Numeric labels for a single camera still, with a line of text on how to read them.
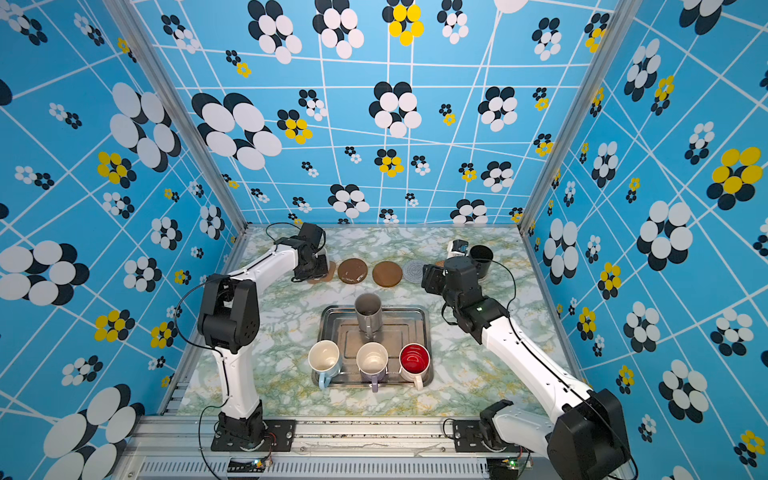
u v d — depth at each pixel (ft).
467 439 2.38
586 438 1.25
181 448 2.42
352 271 3.46
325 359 2.77
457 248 2.27
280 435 2.44
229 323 1.75
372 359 2.81
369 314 3.04
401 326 3.07
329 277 3.45
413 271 3.46
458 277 1.91
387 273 3.45
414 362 2.78
